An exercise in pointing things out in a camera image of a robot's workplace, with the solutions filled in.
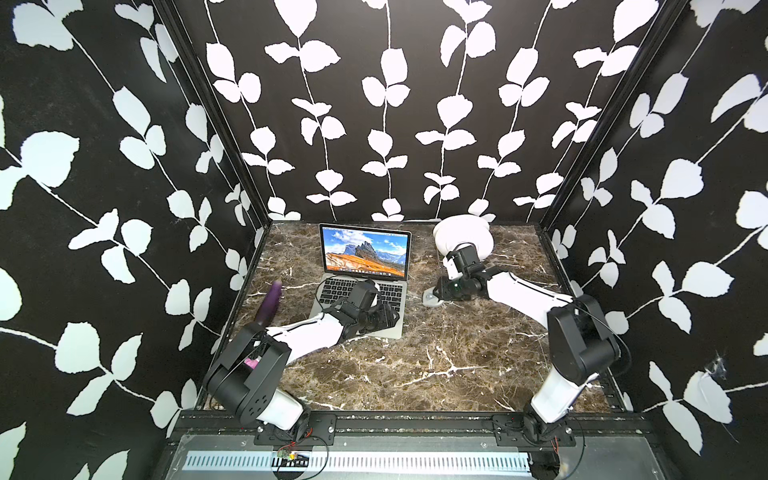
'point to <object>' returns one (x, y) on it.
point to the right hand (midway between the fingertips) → (435, 286)
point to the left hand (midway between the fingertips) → (395, 312)
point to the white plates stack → (455, 230)
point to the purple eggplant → (269, 304)
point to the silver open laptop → (353, 255)
